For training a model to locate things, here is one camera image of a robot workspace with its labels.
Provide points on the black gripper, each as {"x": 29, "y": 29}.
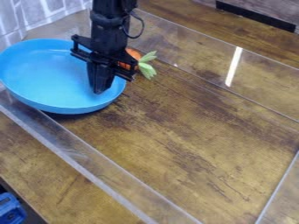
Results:
{"x": 100, "y": 75}

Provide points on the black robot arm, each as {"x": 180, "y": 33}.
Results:
{"x": 102, "y": 51}

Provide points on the orange toy carrot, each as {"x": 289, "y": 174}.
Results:
{"x": 143, "y": 66}

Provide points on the blue plastic tray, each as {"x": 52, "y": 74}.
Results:
{"x": 48, "y": 79}

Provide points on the clear acrylic barrier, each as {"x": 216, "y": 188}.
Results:
{"x": 192, "y": 148}

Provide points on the blue plastic object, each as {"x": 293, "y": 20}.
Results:
{"x": 12, "y": 213}

